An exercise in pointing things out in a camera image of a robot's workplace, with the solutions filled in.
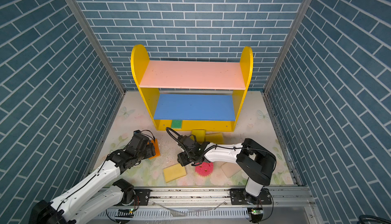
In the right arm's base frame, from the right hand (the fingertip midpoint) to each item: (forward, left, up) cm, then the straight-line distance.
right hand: (178, 158), depth 84 cm
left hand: (+3, +16, +4) cm, 16 cm away
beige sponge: (-2, -29, -4) cm, 29 cm away
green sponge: (+22, +6, -1) cm, 23 cm away
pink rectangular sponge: (+15, -21, -3) cm, 26 cm away
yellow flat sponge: (-7, +2, -2) cm, 7 cm away
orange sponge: (+5, +14, -1) cm, 15 cm away
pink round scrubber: (-5, -15, -1) cm, 16 cm away
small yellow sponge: (+15, -11, +1) cm, 18 cm away
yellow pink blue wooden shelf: (+54, -11, -6) cm, 55 cm away
